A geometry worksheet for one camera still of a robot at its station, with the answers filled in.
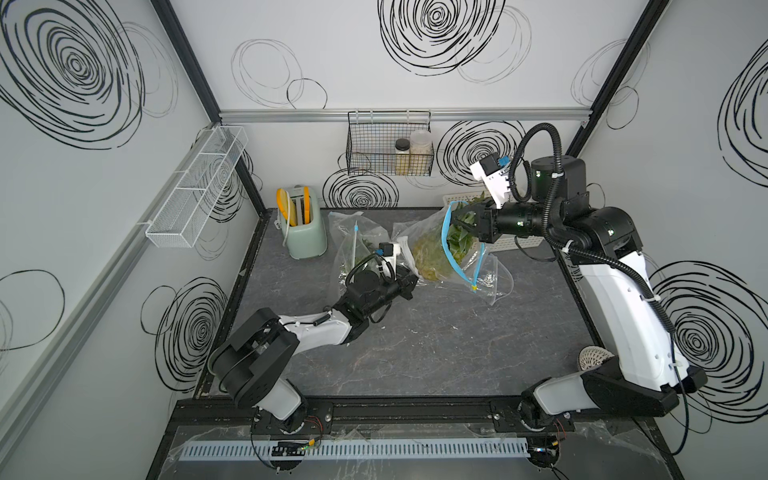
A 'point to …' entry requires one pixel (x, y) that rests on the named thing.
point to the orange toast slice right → (307, 205)
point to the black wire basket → (371, 138)
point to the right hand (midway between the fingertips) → (455, 217)
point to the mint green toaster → (306, 240)
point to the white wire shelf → (198, 185)
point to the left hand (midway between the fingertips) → (423, 267)
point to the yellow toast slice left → (281, 197)
